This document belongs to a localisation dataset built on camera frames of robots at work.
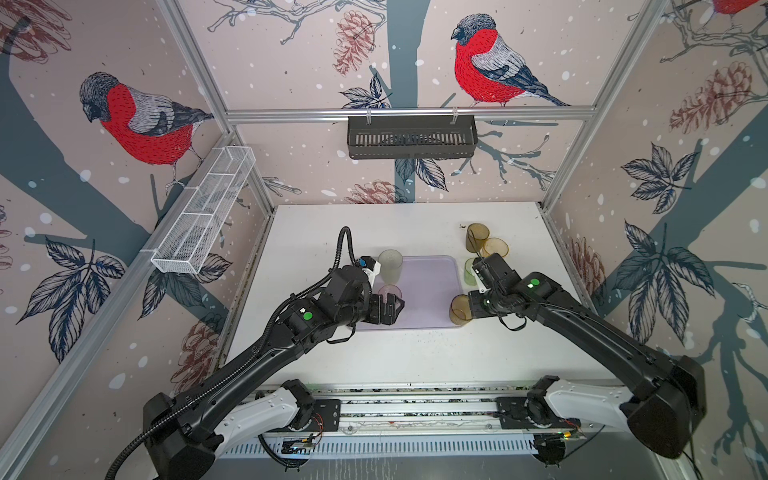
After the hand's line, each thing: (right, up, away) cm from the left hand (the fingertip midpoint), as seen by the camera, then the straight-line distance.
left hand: (390, 303), depth 71 cm
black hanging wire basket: (+5, +51, +36) cm, 63 cm away
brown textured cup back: (+31, +17, +33) cm, 48 cm away
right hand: (+21, -3, +8) cm, 23 cm away
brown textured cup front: (+20, -6, +13) cm, 24 cm away
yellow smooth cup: (+37, +13, +32) cm, 50 cm away
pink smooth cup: (-1, 0, +20) cm, 20 cm away
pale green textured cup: (0, +5, +30) cm, 30 cm away
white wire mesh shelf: (-52, +24, +8) cm, 57 cm away
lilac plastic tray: (+12, 0, +27) cm, 29 cm away
